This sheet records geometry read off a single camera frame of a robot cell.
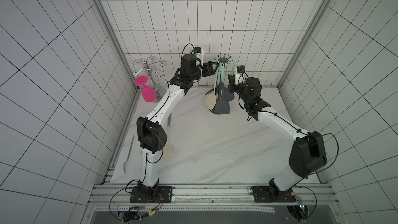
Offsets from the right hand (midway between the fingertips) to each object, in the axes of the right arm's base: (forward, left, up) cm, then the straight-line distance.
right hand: (233, 71), depth 81 cm
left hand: (0, +10, +2) cm, 10 cm away
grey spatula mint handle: (-7, +4, -21) cm, 23 cm away
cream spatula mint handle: (-31, +35, -35) cm, 58 cm away
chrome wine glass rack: (+8, +48, -5) cm, 49 cm away
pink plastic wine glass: (-6, +49, -15) cm, 52 cm away
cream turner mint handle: (-2, +11, -23) cm, 25 cm away
